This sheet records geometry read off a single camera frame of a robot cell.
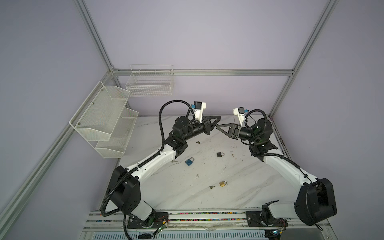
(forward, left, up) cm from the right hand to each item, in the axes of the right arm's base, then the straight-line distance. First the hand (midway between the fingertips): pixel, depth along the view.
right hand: (217, 129), depth 68 cm
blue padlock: (+2, +16, -34) cm, 38 cm away
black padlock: (+7, -5, -34) cm, 35 cm away
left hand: (+4, -1, +4) cm, 5 cm away
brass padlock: (-12, -5, -35) cm, 37 cm away
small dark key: (+17, +10, -34) cm, 39 cm away
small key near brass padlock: (-15, +2, -34) cm, 37 cm away
